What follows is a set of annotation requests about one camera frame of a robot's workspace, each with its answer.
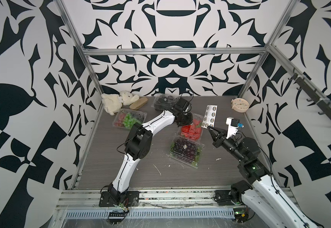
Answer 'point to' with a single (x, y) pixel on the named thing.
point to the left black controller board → (116, 217)
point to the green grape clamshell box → (126, 118)
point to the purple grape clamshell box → (186, 150)
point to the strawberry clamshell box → (193, 131)
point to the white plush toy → (113, 103)
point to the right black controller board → (240, 214)
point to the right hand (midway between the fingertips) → (208, 126)
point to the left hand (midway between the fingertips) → (192, 119)
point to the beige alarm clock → (239, 105)
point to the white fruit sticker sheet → (209, 116)
